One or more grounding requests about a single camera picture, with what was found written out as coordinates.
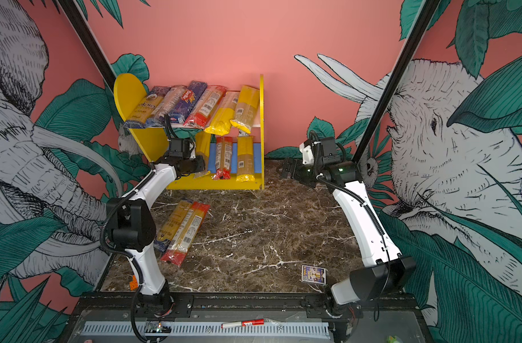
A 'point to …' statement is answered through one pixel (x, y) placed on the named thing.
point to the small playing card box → (313, 274)
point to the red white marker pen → (242, 324)
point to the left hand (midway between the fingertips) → (203, 159)
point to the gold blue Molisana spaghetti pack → (171, 225)
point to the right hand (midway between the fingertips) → (284, 168)
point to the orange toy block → (134, 284)
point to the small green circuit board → (158, 327)
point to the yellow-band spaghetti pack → (202, 148)
